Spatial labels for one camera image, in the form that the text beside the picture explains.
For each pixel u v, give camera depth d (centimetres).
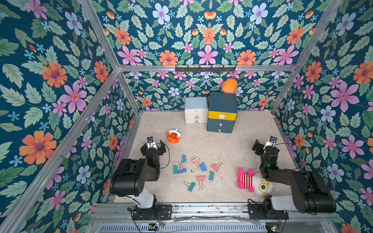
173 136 98
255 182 77
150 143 77
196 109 102
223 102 96
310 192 44
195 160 90
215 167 90
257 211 74
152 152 72
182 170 88
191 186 82
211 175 86
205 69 93
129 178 46
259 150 82
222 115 91
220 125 96
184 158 94
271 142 77
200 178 86
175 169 89
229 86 98
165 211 73
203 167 93
